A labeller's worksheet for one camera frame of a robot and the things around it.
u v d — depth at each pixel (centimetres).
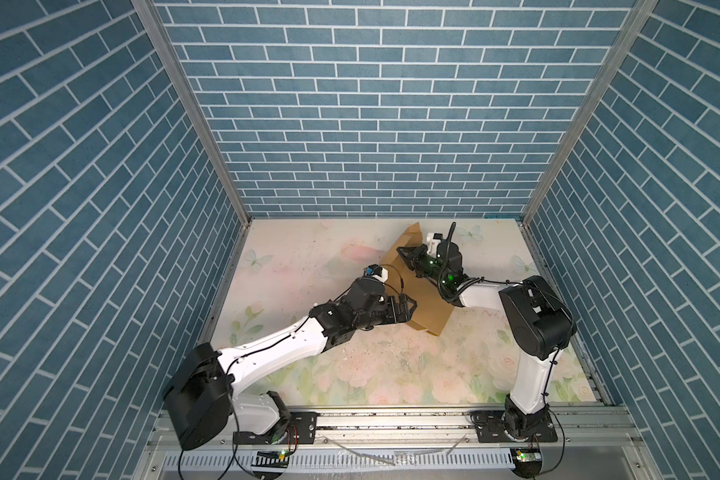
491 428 74
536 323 52
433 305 76
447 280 77
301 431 73
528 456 74
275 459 72
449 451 71
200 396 40
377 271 72
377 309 66
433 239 91
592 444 75
